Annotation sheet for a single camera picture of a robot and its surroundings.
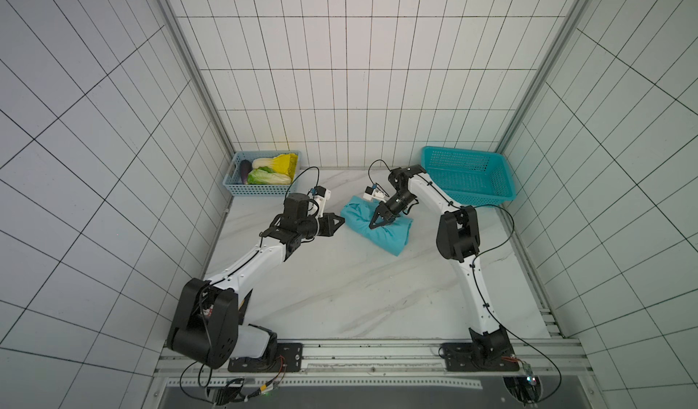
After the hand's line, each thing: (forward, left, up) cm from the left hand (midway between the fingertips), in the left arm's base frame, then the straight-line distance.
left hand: (340, 224), depth 83 cm
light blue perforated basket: (+34, +26, -6) cm, 44 cm away
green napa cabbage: (+28, +31, -8) cm, 43 cm away
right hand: (+4, -8, -8) cm, 12 cm away
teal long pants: (-1, -17, -6) cm, 18 cm away
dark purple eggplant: (+35, +43, -11) cm, 56 cm away
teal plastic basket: (+35, -56, -15) cm, 68 cm away
